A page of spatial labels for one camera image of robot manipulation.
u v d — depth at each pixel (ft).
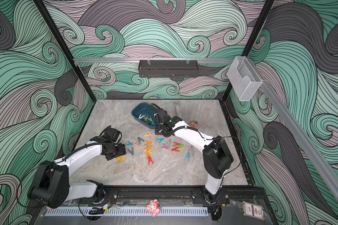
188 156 2.87
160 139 3.12
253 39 2.74
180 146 3.03
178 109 3.61
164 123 2.10
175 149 2.95
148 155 2.88
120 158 2.82
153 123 3.40
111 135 2.30
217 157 1.48
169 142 3.09
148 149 2.98
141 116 3.52
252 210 2.23
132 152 2.95
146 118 3.50
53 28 2.56
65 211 2.29
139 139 3.12
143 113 3.65
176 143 3.05
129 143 3.05
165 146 3.03
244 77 2.57
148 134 3.21
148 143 3.07
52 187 1.34
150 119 3.51
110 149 2.33
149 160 2.82
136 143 3.03
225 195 2.39
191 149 2.95
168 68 3.11
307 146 1.64
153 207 2.20
